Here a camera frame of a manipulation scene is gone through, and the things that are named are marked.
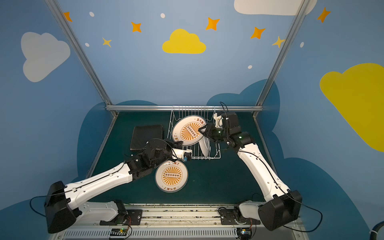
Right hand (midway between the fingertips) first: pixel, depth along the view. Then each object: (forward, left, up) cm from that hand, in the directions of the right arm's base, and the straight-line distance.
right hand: (201, 129), depth 74 cm
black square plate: (+14, +42, -26) cm, 51 cm away
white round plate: (-14, +17, -29) cm, 36 cm away
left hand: (-4, +12, -2) cm, 12 cm away
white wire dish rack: (+35, -4, -24) cm, 43 cm away
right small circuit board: (-39, -23, -32) cm, 55 cm away
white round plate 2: (+2, +8, -3) cm, 9 cm away
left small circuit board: (-43, +40, -31) cm, 66 cm away
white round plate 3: (+2, -2, -16) cm, 17 cm away
